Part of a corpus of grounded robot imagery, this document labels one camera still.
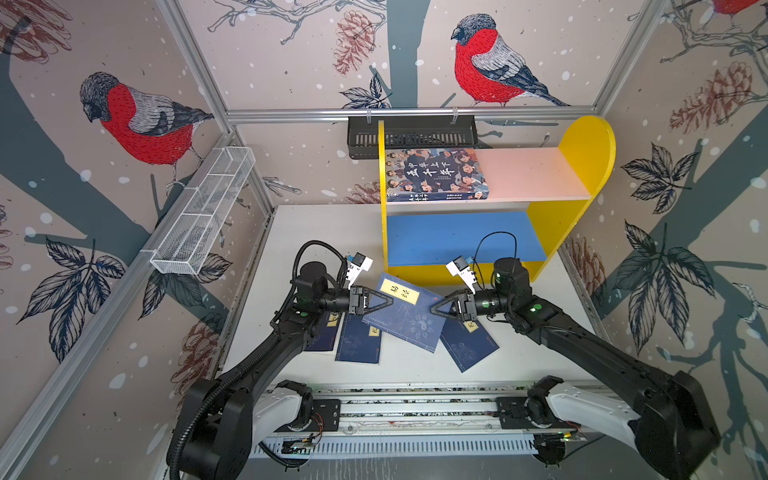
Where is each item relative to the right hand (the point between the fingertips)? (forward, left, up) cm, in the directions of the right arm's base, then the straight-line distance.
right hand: (432, 314), depth 69 cm
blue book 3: (-1, +5, 0) cm, 5 cm away
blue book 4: (+1, -11, -20) cm, 23 cm away
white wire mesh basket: (+10, +61, +12) cm, 63 cm away
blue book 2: (0, +20, -20) cm, 28 cm away
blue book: (+2, +30, -19) cm, 36 cm away
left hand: (0, +10, +3) cm, 11 cm away
